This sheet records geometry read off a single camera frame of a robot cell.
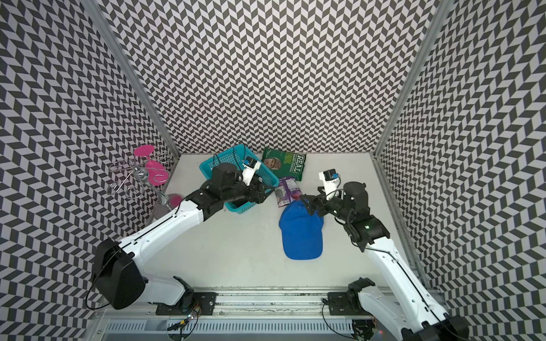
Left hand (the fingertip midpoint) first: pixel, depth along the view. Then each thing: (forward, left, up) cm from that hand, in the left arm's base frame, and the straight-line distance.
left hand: (263, 185), depth 79 cm
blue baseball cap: (-10, -15, -20) cm, 27 cm away
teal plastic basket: (+32, +18, -18) cm, 41 cm away
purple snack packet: (+11, -9, -21) cm, 25 cm away
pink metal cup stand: (+3, +43, +5) cm, 44 cm away
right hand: (-6, -17, +1) cm, 18 cm away
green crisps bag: (+28, -8, -20) cm, 36 cm away
